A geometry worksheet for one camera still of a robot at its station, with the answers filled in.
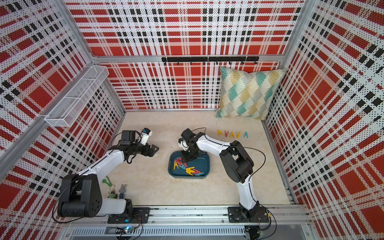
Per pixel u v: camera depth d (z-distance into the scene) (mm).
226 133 1071
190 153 784
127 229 695
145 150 796
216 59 884
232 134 1045
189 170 884
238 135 1045
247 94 935
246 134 1051
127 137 694
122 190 802
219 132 1075
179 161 912
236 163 514
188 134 766
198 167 890
